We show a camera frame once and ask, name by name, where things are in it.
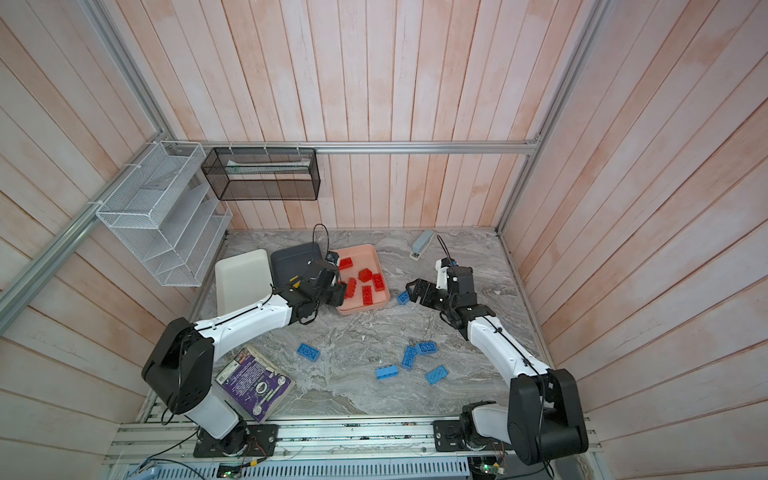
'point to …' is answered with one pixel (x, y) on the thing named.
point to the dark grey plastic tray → (291, 262)
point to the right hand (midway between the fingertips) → (418, 287)
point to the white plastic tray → (242, 280)
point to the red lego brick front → (367, 295)
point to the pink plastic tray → (363, 256)
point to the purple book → (255, 383)
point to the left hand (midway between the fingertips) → (335, 289)
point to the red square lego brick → (365, 275)
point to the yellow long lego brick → (294, 278)
